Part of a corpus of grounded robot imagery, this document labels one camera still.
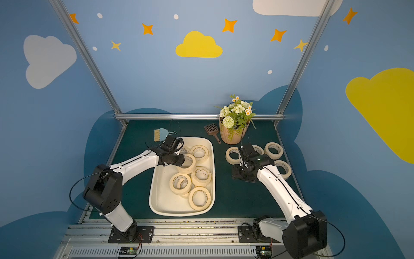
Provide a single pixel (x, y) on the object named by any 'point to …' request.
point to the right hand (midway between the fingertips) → (238, 173)
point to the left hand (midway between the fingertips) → (181, 157)
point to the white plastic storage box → (163, 202)
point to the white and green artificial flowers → (237, 115)
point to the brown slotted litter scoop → (212, 129)
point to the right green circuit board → (263, 252)
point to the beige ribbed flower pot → (232, 136)
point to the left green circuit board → (128, 250)
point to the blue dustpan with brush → (160, 135)
